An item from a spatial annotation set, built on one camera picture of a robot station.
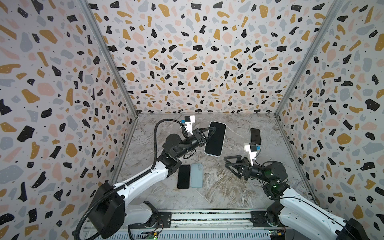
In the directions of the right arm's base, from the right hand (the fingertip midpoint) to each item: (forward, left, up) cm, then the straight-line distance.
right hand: (225, 164), depth 61 cm
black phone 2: (+36, -28, -29) cm, 54 cm away
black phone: (+7, +5, +3) cm, 9 cm away
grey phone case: (+7, +13, -30) cm, 34 cm away
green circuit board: (-22, +33, -30) cm, 50 cm away
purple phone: (+6, +21, -30) cm, 37 cm away
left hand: (+11, +4, +9) cm, 15 cm away
